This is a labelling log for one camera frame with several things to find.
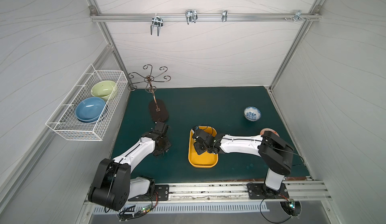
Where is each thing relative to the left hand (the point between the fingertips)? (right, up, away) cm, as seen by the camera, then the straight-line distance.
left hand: (167, 147), depth 87 cm
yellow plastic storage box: (+22, -6, -3) cm, 23 cm away
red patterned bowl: (+59, +10, +4) cm, 60 cm away
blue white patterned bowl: (+57, +18, +17) cm, 62 cm away
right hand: (+17, +2, +1) cm, 17 cm away
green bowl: (-29, +33, -14) cm, 47 cm away
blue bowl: (-30, +23, -23) cm, 44 cm away
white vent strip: (+16, -24, -17) cm, 33 cm away
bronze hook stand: (-10, +22, +17) cm, 30 cm away
